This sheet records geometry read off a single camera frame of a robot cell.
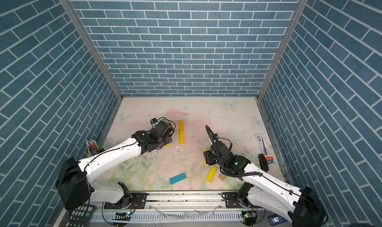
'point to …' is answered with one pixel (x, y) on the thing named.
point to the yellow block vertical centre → (204, 161)
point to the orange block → (181, 125)
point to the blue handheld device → (275, 219)
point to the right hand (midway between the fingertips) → (208, 153)
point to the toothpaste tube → (264, 149)
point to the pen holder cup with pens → (93, 149)
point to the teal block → (174, 179)
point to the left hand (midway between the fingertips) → (173, 138)
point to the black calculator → (80, 217)
